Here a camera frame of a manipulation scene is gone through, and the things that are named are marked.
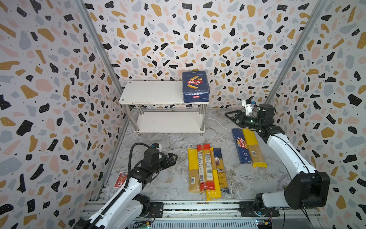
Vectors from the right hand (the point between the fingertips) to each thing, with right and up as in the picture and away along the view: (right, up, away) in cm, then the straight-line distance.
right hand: (226, 114), depth 75 cm
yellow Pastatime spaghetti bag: (-8, -43, +2) cm, 44 cm away
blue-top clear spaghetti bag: (0, -34, +10) cm, 35 cm away
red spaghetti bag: (-10, -31, +8) cm, 34 cm away
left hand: (-29, -24, +6) cm, 38 cm away
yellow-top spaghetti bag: (-17, -38, +6) cm, 42 cm away
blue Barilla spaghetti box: (+16, -20, +21) cm, 33 cm away
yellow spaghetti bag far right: (+24, -26, +17) cm, 39 cm away
